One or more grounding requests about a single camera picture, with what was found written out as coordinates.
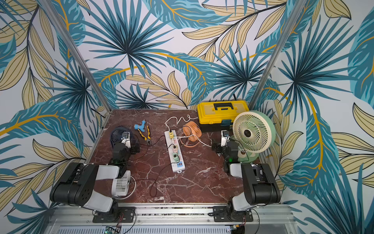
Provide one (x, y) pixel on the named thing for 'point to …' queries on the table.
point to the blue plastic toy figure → (140, 127)
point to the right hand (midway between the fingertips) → (221, 137)
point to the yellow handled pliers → (148, 138)
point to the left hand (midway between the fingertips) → (129, 140)
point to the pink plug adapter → (175, 148)
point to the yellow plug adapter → (171, 134)
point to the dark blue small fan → (116, 134)
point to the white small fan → (120, 186)
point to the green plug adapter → (176, 158)
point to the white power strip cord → (188, 116)
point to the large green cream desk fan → (254, 131)
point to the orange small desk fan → (192, 130)
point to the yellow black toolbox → (216, 116)
